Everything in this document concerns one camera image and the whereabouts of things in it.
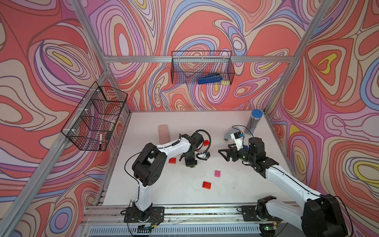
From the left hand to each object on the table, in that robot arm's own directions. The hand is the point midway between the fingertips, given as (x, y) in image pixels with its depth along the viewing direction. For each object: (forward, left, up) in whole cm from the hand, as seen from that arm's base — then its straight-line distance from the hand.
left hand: (193, 163), depth 90 cm
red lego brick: (+2, +13, 0) cm, 13 cm away
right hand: (+1, -18, +12) cm, 21 cm away
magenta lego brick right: (-7, -15, 0) cm, 16 cm away
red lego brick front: (-13, -8, 0) cm, 15 cm away
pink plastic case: (+21, +21, +3) cm, 29 cm away
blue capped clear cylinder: (+23, -40, +19) cm, 49 cm away
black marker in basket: (-3, +46, +24) cm, 52 cm away
